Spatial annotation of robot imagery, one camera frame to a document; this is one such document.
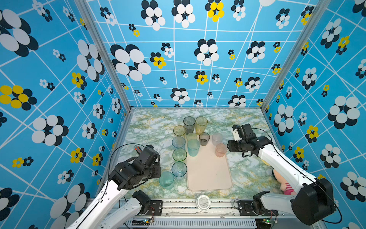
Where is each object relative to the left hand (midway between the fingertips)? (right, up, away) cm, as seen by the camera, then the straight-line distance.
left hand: (160, 168), depth 70 cm
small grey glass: (+25, +12, +29) cm, 40 cm away
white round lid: (+22, -17, 0) cm, 27 cm away
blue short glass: (+8, +10, +21) cm, 25 cm away
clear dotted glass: (+34, +11, +28) cm, 46 cm away
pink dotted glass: (+36, +5, +23) cm, 43 cm away
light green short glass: (+17, +13, +28) cm, 35 cm away
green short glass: (+9, +4, +14) cm, 17 cm away
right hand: (+40, +9, +14) cm, 43 cm away
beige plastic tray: (+25, -6, +14) cm, 30 cm away
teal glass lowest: (+1, -11, +12) cm, 16 cm away
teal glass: (+18, +7, +23) cm, 30 cm away
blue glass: (+9, -4, +13) cm, 16 cm away
